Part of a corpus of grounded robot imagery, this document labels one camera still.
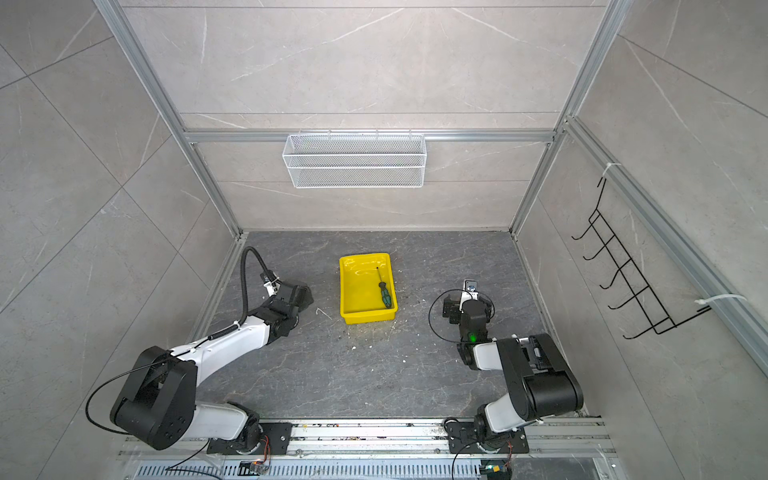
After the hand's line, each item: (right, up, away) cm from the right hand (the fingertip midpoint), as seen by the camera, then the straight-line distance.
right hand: (465, 293), depth 94 cm
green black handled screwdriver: (-26, 0, +5) cm, 27 cm away
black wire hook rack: (+30, -1, -35) cm, 46 cm away
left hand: (-54, +2, -4) cm, 55 cm away
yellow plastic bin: (-34, -3, +6) cm, 35 cm away
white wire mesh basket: (-36, +45, +6) cm, 58 cm away
